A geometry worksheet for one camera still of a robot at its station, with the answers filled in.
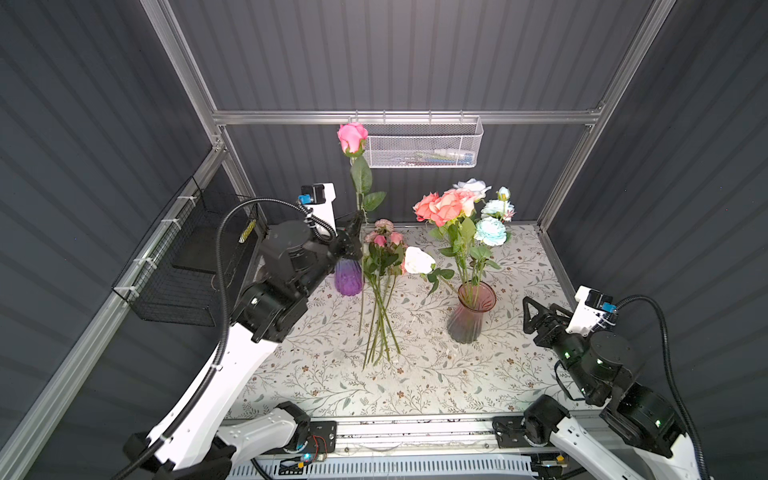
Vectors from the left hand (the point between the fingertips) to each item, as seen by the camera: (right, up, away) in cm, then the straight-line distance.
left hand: (364, 213), depth 57 cm
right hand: (+37, -19, +5) cm, 42 cm away
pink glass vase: (+28, -20, +21) cm, 40 cm away
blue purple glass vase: (-10, -16, +48) cm, 51 cm away
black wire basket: (-47, -13, +14) cm, 50 cm away
